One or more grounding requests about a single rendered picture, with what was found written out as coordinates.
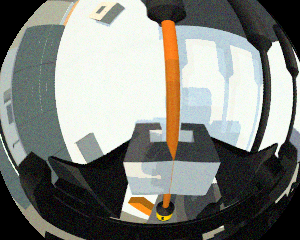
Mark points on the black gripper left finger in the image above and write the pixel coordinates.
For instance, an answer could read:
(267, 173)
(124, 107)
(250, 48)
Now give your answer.
(105, 178)

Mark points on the orange rectangular block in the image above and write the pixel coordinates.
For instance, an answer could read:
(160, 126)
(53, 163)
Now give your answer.
(141, 204)

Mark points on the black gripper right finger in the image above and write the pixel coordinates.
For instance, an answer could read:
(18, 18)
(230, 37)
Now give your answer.
(237, 168)

